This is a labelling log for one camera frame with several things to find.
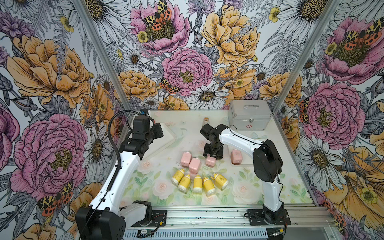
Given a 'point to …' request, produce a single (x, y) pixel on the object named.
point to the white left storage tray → (161, 143)
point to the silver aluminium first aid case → (249, 115)
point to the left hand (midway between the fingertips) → (158, 131)
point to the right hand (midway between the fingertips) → (211, 160)
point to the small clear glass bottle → (206, 121)
